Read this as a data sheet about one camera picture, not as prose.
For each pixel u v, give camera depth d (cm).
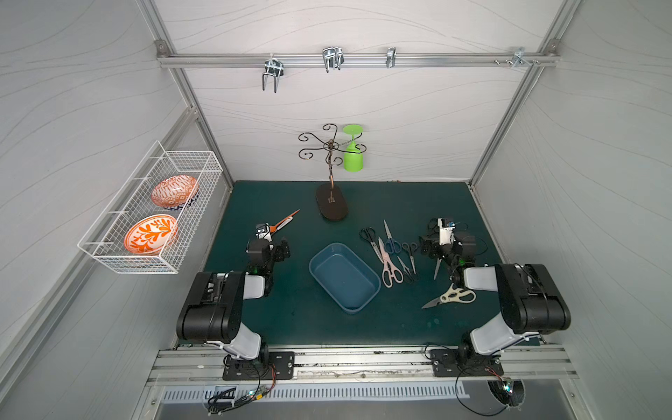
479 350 62
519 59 77
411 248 98
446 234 85
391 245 98
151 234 63
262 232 81
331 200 111
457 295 86
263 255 75
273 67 78
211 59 78
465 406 63
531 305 46
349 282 91
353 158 100
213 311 44
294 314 83
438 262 94
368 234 102
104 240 56
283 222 105
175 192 73
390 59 78
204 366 75
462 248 73
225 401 69
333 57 76
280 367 73
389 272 93
